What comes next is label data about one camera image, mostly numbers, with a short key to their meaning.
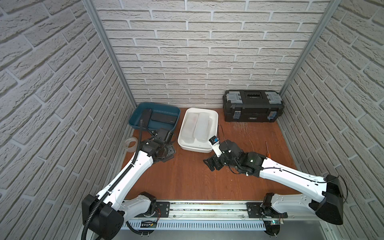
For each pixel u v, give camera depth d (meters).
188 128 0.97
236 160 0.54
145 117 1.12
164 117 1.11
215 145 0.64
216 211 0.76
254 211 0.74
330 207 0.38
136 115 1.10
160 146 0.53
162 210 0.73
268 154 0.92
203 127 0.97
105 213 0.37
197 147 0.95
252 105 0.99
